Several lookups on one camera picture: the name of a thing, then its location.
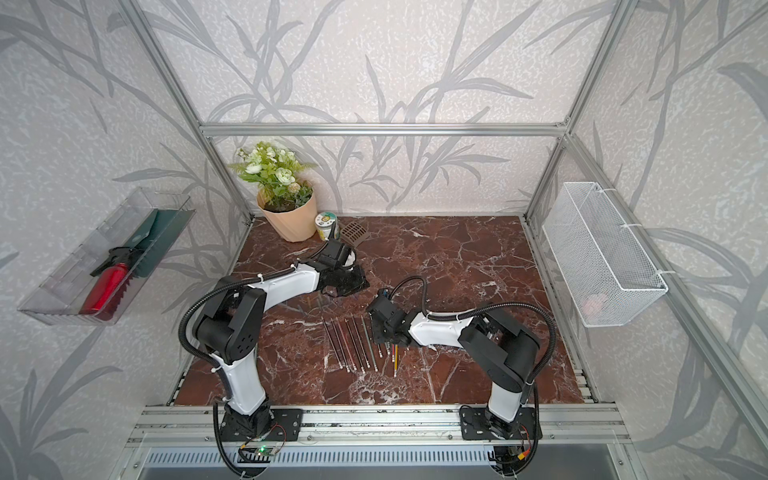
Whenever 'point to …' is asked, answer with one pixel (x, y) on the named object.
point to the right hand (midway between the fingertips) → (377, 327)
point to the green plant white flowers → (276, 172)
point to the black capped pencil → (356, 347)
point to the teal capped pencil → (374, 365)
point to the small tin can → (323, 222)
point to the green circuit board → (255, 454)
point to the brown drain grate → (354, 234)
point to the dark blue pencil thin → (333, 344)
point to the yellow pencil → (396, 359)
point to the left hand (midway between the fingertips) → (372, 283)
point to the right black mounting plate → (474, 424)
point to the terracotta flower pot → (296, 225)
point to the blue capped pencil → (367, 364)
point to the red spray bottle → (109, 278)
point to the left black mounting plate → (286, 426)
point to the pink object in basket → (594, 303)
